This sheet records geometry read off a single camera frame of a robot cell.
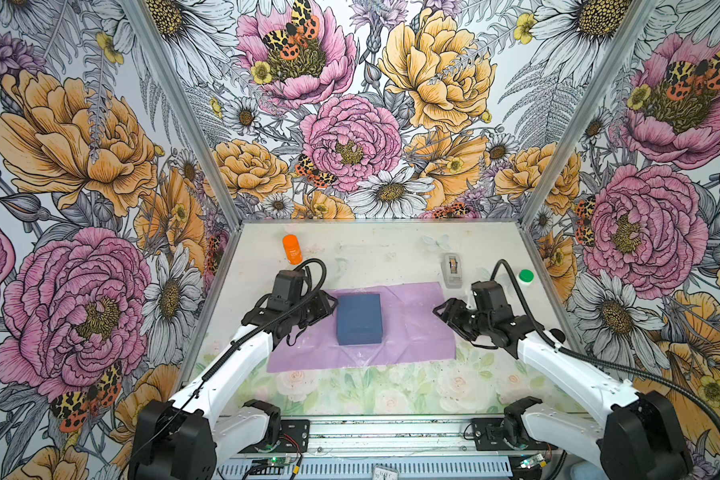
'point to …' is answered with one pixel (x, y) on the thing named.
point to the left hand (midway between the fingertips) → (334, 312)
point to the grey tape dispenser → (452, 270)
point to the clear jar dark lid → (559, 335)
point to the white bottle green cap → (525, 276)
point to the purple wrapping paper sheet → (415, 325)
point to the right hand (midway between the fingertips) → (441, 325)
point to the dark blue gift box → (359, 319)
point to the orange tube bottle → (292, 249)
